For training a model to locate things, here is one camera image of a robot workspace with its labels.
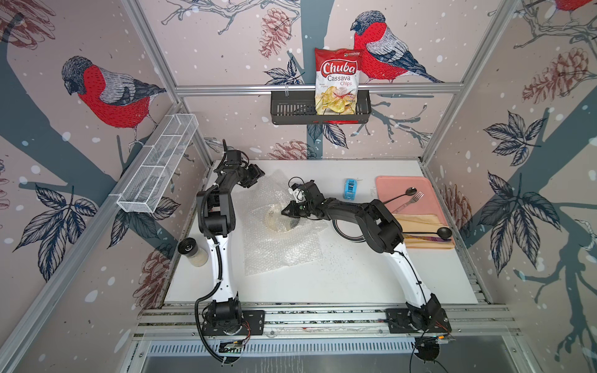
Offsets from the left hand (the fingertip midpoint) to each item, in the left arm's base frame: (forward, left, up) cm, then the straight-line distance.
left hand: (265, 169), depth 109 cm
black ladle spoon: (-31, -76, -5) cm, 82 cm away
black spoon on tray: (-9, -68, -6) cm, 69 cm away
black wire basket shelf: (+21, -16, +20) cm, 33 cm away
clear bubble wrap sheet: (-34, -6, -5) cm, 35 cm away
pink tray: (-5, -60, -8) cm, 61 cm away
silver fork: (-13, -70, -5) cm, 72 cm away
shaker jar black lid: (-41, +21, +5) cm, 46 cm away
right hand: (-21, -9, -5) cm, 24 cm away
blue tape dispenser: (-9, -40, -5) cm, 42 cm away
